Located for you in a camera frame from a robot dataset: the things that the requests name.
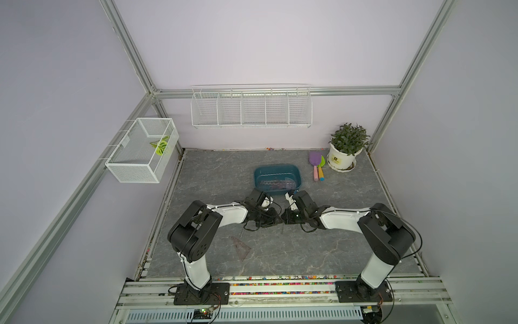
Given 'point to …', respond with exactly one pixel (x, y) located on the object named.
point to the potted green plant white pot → (346, 144)
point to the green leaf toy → (160, 145)
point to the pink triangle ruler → (242, 249)
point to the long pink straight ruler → (268, 183)
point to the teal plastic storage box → (277, 179)
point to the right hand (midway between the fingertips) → (280, 214)
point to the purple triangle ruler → (283, 186)
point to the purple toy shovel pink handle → (315, 159)
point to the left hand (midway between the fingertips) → (280, 223)
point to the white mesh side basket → (145, 152)
